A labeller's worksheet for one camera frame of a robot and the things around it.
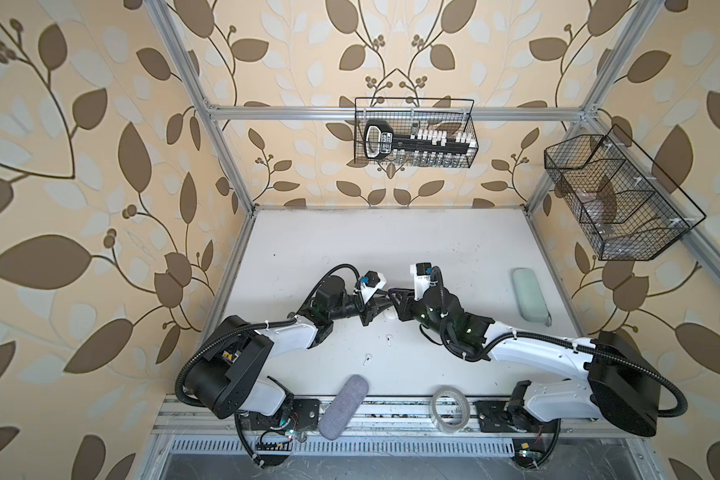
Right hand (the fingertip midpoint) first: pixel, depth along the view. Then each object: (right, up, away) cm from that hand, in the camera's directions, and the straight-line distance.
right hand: (390, 295), depth 79 cm
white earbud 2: (-6, -19, +5) cm, 20 cm away
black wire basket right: (+58, +23, -6) cm, 62 cm away
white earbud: (0, -14, +8) cm, 16 cm away
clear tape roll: (+15, -29, -3) cm, 32 cm away
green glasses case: (+45, -3, +15) cm, 48 cm away
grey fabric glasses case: (-12, -26, -6) cm, 30 cm away
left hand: (+1, -1, +1) cm, 2 cm away
